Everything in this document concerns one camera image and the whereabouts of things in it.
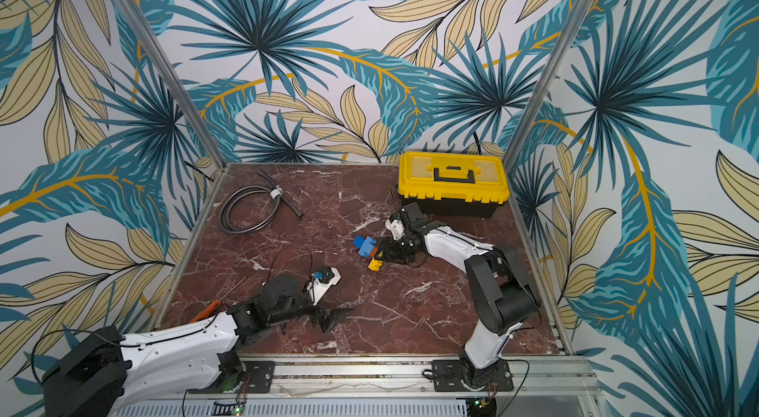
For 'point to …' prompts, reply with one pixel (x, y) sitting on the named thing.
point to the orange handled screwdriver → (213, 306)
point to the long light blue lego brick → (367, 247)
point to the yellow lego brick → (375, 265)
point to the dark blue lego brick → (358, 240)
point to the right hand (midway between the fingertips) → (381, 256)
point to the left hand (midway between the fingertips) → (342, 300)
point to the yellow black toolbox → (454, 185)
